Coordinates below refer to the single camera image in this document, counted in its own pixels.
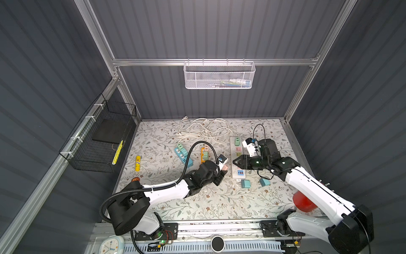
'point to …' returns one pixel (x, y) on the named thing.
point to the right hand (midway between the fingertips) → (236, 163)
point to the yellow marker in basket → (117, 152)
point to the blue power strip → (183, 158)
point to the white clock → (113, 244)
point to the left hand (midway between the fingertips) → (224, 168)
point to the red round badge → (135, 179)
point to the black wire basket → (98, 144)
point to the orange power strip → (202, 155)
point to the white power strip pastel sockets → (236, 152)
